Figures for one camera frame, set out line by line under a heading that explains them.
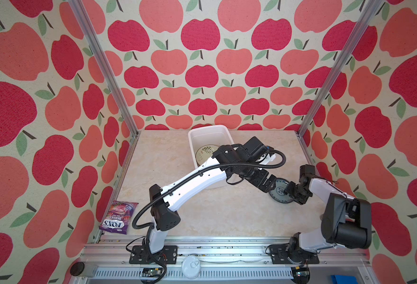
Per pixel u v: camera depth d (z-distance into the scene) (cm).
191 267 68
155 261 61
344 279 68
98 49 81
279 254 73
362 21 73
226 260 73
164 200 44
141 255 73
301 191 76
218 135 102
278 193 93
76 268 63
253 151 51
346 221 44
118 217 82
